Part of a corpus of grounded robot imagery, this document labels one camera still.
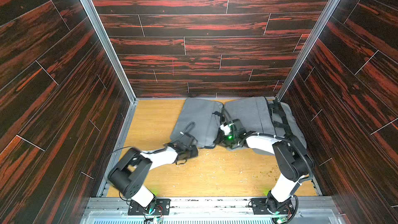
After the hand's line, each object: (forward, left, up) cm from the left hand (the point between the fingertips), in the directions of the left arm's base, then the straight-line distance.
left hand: (197, 152), depth 92 cm
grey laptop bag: (+18, -6, +4) cm, 19 cm away
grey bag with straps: (+20, -56, +6) cm, 59 cm away
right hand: (+7, -12, +3) cm, 14 cm away
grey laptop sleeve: (+23, -36, +11) cm, 44 cm away
